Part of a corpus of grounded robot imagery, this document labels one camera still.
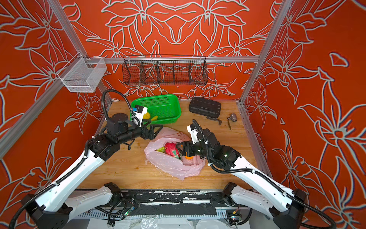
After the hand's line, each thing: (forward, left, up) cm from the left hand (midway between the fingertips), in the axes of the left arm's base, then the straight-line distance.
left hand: (155, 122), depth 67 cm
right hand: (-7, -11, -9) cm, 16 cm away
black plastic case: (+35, -30, -25) cm, 53 cm away
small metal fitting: (+29, -50, -29) cm, 65 cm away
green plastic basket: (+37, +2, -29) cm, 47 cm away
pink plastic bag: (-12, -6, -24) cm, 28 cm away
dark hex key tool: (+27, -36, -30) cm, 55 cm away
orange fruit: (-5, -17, -29) cm, 34 cm away
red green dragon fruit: (-2, -6, -24) cm, 25 cm away
